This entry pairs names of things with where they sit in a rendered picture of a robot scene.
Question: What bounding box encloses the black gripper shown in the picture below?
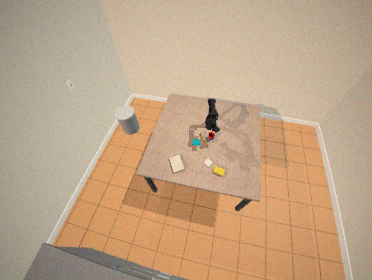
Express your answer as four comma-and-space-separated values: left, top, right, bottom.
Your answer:
205, 119, 220, 133

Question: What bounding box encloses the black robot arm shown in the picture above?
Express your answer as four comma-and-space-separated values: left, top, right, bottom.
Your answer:
205, 98, 218, 130

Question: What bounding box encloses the yellow rectangular block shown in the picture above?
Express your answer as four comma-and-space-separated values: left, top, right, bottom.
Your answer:
213, 166, 225, 177

